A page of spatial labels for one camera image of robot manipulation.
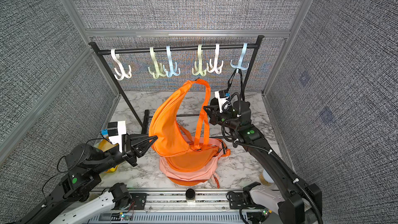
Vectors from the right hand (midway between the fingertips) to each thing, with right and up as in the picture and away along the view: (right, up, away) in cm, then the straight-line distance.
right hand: (205, 103), depth 69 cm
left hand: (-16, -11, -20) cm, 28 cm away
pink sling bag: (-2, -33, +4) cm, 34 cm away
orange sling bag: (-3, -27, +11) cm, 30 cm away
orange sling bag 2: (-10, -36, +3) cm, 38 cm away
